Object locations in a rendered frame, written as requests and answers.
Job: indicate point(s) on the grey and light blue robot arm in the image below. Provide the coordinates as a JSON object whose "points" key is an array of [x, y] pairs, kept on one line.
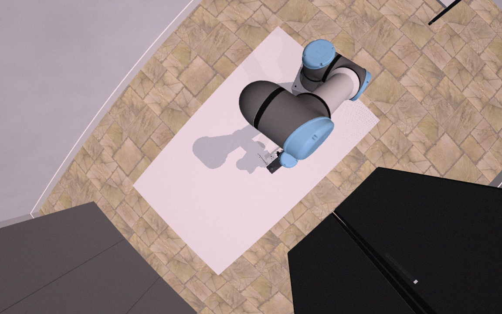
{"points": [[300, 124]]}

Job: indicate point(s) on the grey power strip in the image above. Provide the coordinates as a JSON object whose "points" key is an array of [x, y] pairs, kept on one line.
{"points": [[272, 157]]}

